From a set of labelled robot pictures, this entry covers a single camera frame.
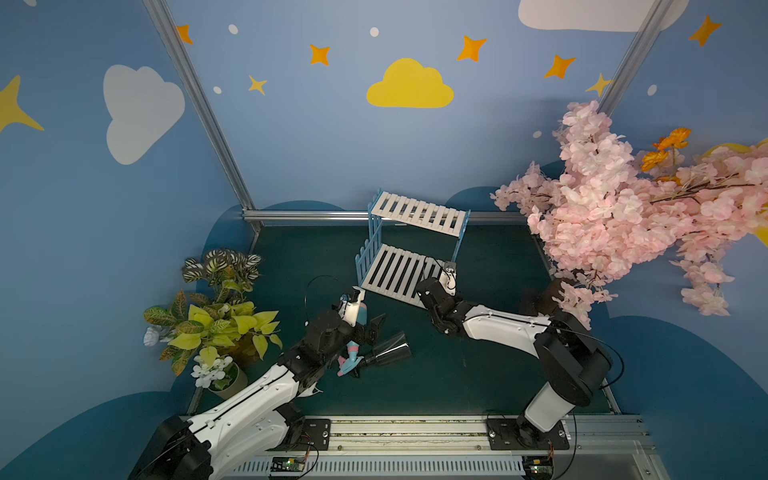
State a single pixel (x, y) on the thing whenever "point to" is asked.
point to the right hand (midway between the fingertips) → (444, 284)
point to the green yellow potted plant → (210, 331)
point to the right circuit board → (538, 467)
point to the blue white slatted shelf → (394, 273)
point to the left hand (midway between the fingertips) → (371, 305)
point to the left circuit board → (287, 464)
